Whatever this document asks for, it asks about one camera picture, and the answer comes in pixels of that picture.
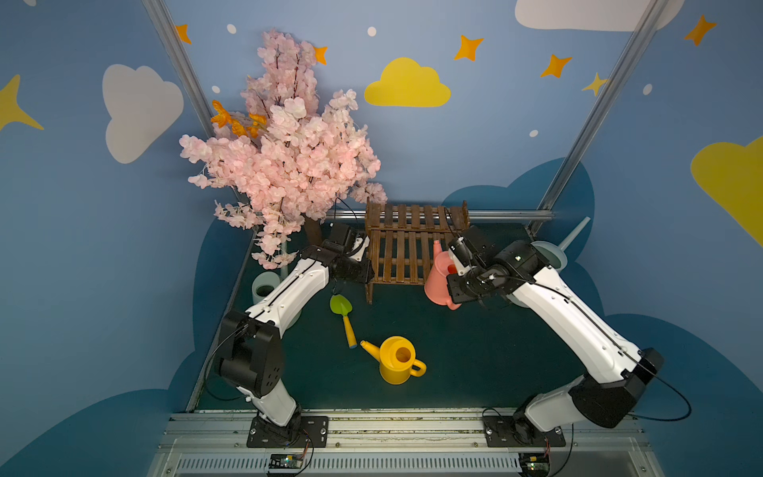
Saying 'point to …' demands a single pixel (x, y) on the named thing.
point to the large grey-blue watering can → (554, 255)
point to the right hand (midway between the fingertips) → (458, 289)
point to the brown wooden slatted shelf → (401, 238)
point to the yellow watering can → (397, 360)
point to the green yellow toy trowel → (341, 305)
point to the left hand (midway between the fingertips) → (370, 269)
